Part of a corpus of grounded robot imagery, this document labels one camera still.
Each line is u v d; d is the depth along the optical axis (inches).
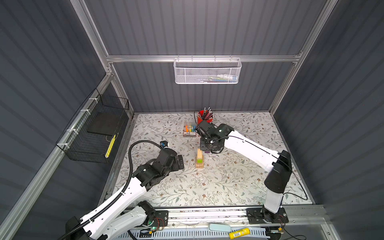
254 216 28.6
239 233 26.8
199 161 33.6
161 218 28.6
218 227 27.3
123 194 17.8
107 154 25.8
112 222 20.2
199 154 33.2
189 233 29.1
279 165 17.6
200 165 35.1
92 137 28.4
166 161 21.7
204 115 40.2
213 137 21.9
